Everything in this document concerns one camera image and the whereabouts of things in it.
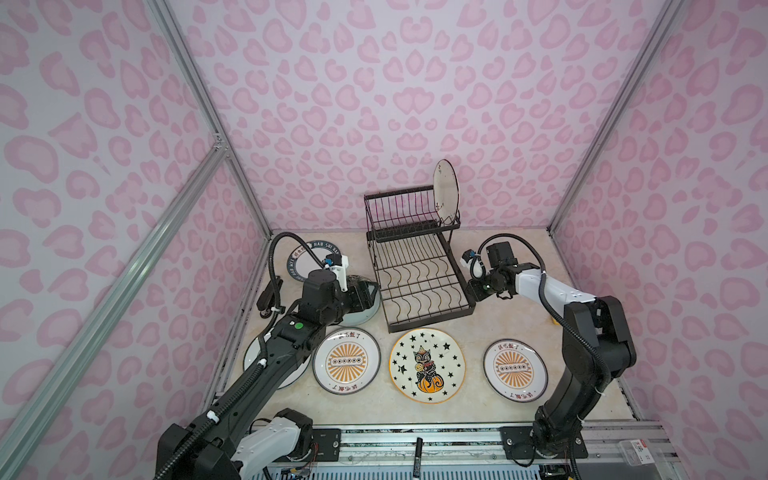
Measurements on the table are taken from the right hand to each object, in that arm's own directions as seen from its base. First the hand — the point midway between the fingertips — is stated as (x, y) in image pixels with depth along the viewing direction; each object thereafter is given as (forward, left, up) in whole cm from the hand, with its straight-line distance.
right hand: (471, 284), depth 95 cm
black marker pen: (-45, +17, -7) cm, 49 cm away
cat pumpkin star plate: (-23, +14, -7) cm, 28 cm away
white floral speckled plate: (+24, +8, +17) cm, 31 cm away
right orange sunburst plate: (-24, -10, -7) cm, 27 cm away
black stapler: (-2, +68, -8) cm, 69 cm away
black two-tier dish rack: (+8, +17, -5) cm, 20 cm away
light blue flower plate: (-8, +33, -6) cm, 35 cm away
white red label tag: (-43, -35, -5) cm, 56 cm away
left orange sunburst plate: (-22, +38, -7) cm, 44 cm away
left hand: (-10, +30, +16) cm, 35 cm away
